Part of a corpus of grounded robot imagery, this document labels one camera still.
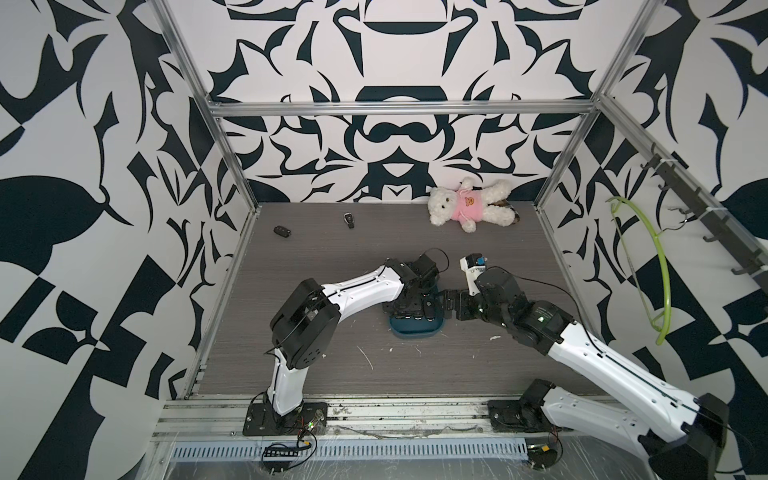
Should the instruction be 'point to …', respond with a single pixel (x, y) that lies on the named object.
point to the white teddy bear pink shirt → (471, 205)
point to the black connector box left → (279, 459)
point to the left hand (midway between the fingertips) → (406, 301)
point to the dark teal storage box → (415, 328)
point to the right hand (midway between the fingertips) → (447, 291)
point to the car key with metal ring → (349, 219)
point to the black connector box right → (541, 456)
